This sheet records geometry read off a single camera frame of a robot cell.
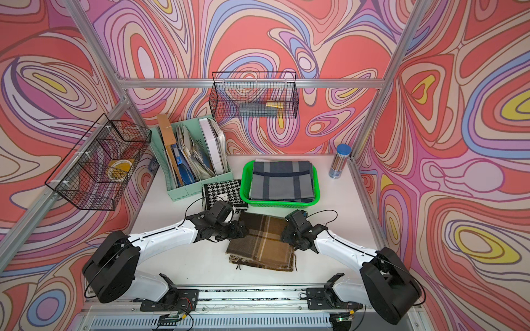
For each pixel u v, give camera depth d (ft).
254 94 3.25
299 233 2.17
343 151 3.16
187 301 2.36
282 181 3.18
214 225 2.21
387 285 1.35
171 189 3.26
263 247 2.70
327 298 2.15
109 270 1.39
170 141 2.65
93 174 2.46
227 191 3.25
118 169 2.29
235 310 2.36
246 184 3.25
